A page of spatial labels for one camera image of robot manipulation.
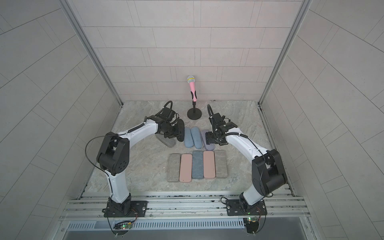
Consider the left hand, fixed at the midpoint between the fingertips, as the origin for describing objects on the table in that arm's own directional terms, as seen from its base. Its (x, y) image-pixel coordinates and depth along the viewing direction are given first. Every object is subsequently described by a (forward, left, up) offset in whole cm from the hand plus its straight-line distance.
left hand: (183, 132), depth 93 cm
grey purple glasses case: (-8, -17, -3) cm, 19 cm away
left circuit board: (-47, +23, -4) cm, 52 cm away
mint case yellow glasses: (-21, +4, -3) cm, 22 cm away
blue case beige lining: (-2, -9, -3) cm, 10 cm away
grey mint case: (-20, -9, -3) cm, 22 cm away
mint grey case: (-19, -22, -2) cm, 29 cm away
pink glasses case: (-22, -2, -3) cm, 22 cm away
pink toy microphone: (+26, -4, +21) cm, 34 cm away
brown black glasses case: (+2, +2, -1) cm, 3 cm away
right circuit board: (-46, -35, -8) cm, 58 cm away
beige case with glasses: (-6, +8, -3) cm, 10 cm away
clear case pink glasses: (-2, -3, -3) cm, 5 cm away
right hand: (-6, -17, +2) cm, 18 cm away
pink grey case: (-21, -15, -5) cm, 27 cm away
